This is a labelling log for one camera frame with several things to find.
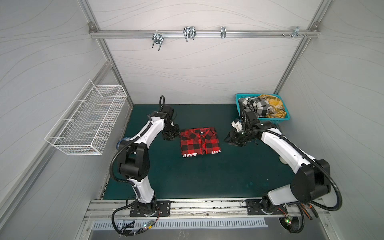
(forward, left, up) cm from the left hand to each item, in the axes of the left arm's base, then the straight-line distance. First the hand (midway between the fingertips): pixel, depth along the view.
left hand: (180, 134), depth 89 cm
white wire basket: (-9, +41, +20) cm, 47 cm away
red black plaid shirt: (0, -12, -8) cm, 14 cm away
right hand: (-5, -27, +5) cm, 28 cm away
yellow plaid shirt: (+25, -66, -1) cm, 71 cm away
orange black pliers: (-38, -64, -10) cm, 75 cm away
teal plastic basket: (+16, -65, -5) cm, 67 cm away
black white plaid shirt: (+26, -55, 0) cm, 60 cm away
